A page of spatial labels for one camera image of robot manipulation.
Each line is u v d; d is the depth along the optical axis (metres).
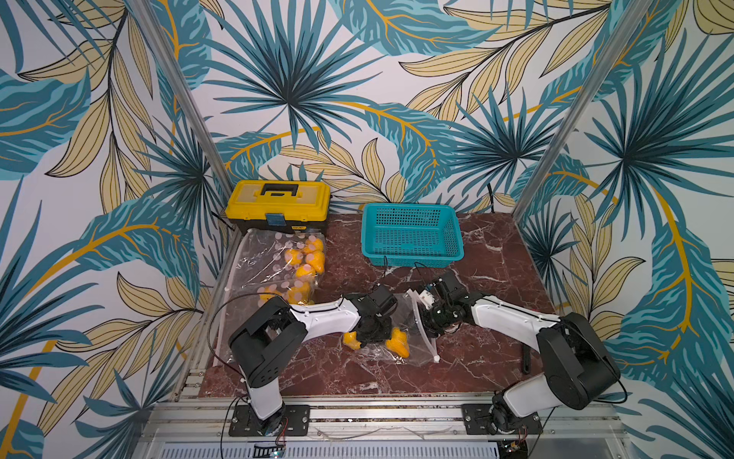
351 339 0.82
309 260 0.98
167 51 0.75
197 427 0.75
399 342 0.81
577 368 0.44
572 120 0.89
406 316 0.79
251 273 0.97
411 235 1.13
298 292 0.92
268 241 1.06
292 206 1.01
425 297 0.84
